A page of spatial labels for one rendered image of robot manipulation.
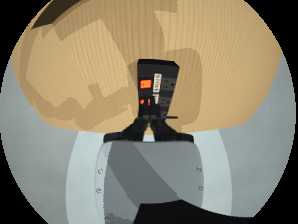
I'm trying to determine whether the black power strip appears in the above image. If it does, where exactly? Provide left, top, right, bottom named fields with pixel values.
left=137, top=59, right=180, bottom=120

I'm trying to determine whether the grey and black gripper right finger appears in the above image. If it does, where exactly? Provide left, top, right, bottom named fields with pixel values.
left=149, top=95, right=194, bottom=142

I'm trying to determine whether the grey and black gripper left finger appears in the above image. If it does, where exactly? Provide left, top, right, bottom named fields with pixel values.
left=103, top=95, right=149, bottom=143

